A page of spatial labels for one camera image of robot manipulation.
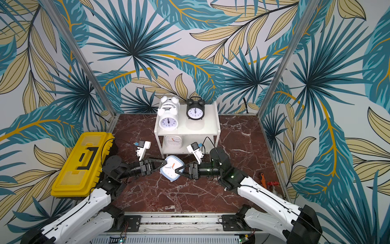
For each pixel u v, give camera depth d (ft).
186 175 1.99
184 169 2.09
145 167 1.96
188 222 2.46
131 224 2.42
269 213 1.52
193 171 1.91
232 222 2.41
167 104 2.25
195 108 2.24
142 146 2.06
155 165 2.06
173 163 2.09
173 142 2.61
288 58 2.81
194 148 2.04
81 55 2.80
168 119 2.10
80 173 2.35
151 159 2.05
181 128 2.28
